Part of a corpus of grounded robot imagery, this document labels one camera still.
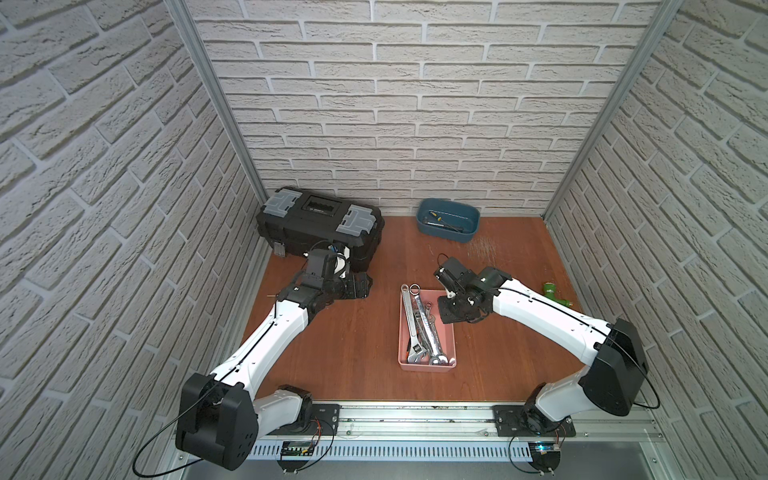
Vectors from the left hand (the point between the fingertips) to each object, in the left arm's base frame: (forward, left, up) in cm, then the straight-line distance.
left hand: (362, 276), depth 82 cm
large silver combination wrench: (-16, -16, -14) cm, 26 cm away
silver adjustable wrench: (-12, -17, -13) cm, 25 cm away
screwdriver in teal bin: (+36, -26, -14) cm, 47 cm away
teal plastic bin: (+37, -33, -14) cm, 51 cm away
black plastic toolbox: (+21, +24, 0) cm, 33 cm away
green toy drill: (+2, -61, -12) cm, 62 cm away
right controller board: (-41, -45, -15) cm, 63 cm away
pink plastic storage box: (-10, -25, -16) cm, 31 cm away
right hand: (-9, -24, -5) cm, 26 cm away
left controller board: (-38, +16, -20) cm, 46 cm away
